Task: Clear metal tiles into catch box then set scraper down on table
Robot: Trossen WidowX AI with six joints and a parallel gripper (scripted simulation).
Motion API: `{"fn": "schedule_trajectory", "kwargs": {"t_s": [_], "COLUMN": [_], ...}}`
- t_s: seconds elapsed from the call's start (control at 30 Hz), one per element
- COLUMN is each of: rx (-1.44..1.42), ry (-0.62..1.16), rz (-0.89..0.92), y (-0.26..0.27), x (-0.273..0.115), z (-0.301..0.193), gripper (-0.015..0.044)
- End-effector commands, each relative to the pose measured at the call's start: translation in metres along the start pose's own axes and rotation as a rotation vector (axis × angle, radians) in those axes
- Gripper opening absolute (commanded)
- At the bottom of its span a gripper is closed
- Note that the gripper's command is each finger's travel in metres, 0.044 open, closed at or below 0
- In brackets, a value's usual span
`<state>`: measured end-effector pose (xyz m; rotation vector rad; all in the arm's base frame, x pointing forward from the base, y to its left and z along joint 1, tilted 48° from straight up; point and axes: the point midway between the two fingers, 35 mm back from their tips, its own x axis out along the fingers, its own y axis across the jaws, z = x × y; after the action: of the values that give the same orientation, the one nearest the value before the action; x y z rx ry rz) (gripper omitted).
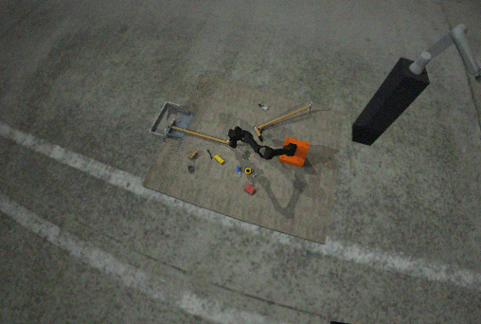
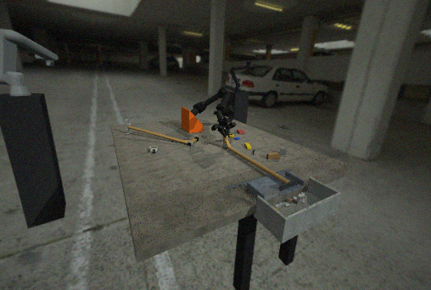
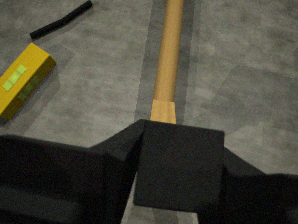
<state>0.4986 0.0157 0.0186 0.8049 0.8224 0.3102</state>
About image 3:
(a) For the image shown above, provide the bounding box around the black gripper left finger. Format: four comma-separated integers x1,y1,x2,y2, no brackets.
0,119,146,224

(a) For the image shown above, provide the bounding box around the tan wooden pole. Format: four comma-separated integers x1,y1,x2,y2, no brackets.
133,0,225,215

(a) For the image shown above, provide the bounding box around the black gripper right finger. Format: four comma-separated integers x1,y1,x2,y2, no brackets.
197,146,298,224

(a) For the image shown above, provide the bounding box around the yellow rectangular block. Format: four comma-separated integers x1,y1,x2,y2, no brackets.
0,43,57,120

